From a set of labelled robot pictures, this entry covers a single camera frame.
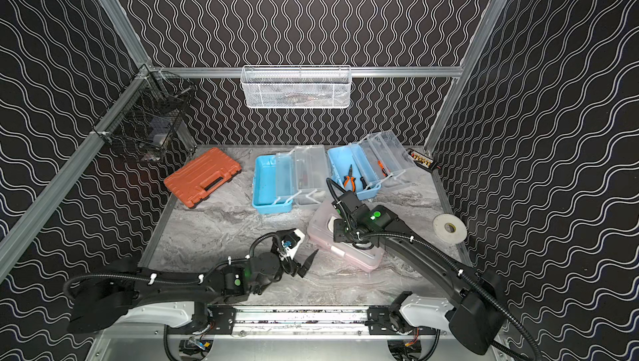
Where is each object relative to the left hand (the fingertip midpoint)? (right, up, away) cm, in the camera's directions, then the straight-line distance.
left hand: (305, 237), depth 75 cm
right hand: (+11, +1, +4) cm, 12 cm away
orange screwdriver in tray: (+30, +20, +24) cm, 43 cm away
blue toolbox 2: (+23, +22, +36) cm, 49 cm away
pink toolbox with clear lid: (+5, +1, +5) cm, 7 cm away
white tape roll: (+54, -1, +20) cm, 57 cm away
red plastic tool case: (-47, +16, +26) cm, 56 cm away
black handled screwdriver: (+23, +16, +29) cm, 40 cm away
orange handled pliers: (+17, +17, +32) cm, 40 cm away
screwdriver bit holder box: (+50, +26, +38) cm, 68 cm away
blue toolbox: (-4, +17, +23) cm, 29 cm away
